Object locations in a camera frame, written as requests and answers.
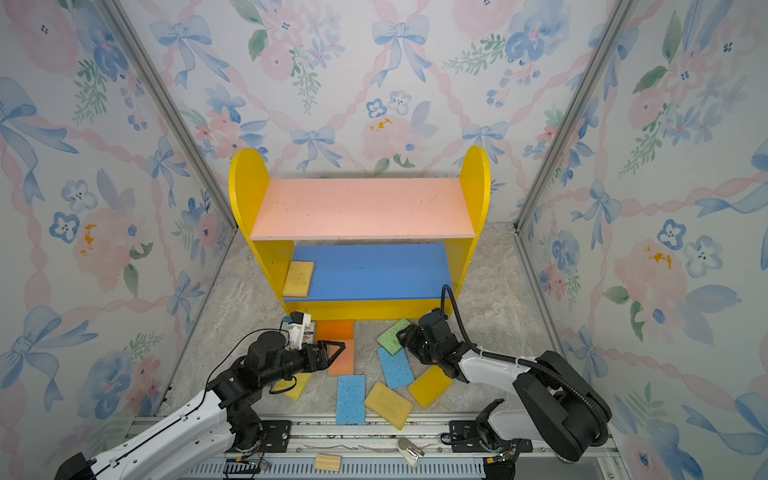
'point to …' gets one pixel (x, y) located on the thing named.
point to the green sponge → (389, 339)
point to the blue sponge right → (396, 368)
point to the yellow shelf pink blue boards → (360, 249)
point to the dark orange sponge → (335, 330)
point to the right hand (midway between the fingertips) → (399, 336)
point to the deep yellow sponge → (429, 386)
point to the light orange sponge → (344, 363)
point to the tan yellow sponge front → (388, 404)
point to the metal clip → (409, 451)
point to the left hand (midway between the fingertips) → (337, 346)
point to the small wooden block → (328, 462)
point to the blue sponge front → (351, 400)
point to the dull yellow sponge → (298, 279)
